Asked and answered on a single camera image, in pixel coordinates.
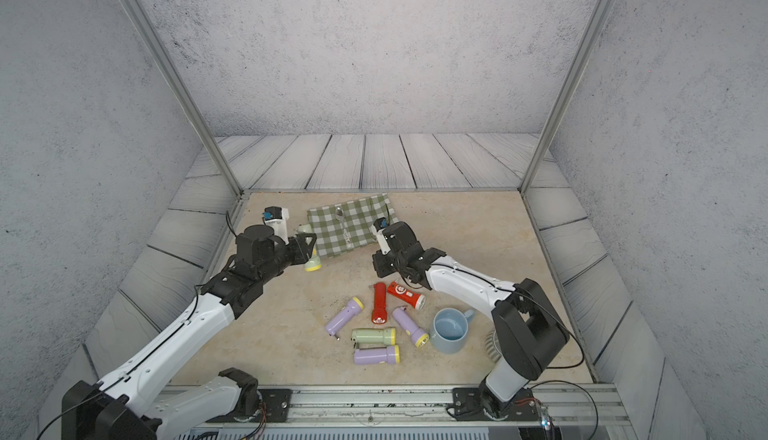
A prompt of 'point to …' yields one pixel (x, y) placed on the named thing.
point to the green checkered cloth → (348, 225)
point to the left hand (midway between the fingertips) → (316, 236)
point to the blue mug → (450, 329)
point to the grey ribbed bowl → (493, 345)
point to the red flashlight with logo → (415, 299)
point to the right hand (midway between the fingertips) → (377, 257)
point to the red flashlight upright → (379, 313)
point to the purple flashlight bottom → (372, 356)
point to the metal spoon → (339, 215)
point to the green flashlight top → (314, 263)
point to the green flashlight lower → (374, 335)
